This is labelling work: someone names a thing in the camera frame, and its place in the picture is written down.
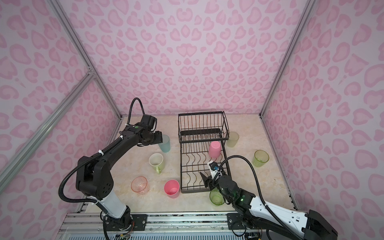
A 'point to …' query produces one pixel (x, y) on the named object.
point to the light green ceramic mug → (156, 160)
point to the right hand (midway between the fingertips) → (206, 169)
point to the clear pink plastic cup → (139, 184)
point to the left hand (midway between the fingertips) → (159, 136)
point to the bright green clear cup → (216, 197)
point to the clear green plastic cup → (260, 158)
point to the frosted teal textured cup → (165, 145)
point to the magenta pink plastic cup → (172, 188)
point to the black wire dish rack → (201, 134)
